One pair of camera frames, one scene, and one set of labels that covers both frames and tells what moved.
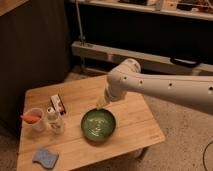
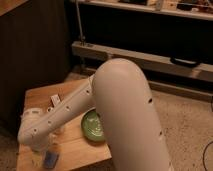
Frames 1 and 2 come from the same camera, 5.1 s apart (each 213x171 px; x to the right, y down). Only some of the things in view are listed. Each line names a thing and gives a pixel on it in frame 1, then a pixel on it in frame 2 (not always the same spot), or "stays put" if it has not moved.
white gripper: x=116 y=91 -> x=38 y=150
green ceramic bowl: x=98 y=125 stays put
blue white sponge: x=47 y=158 stays put
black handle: x=183 y=61 stays put
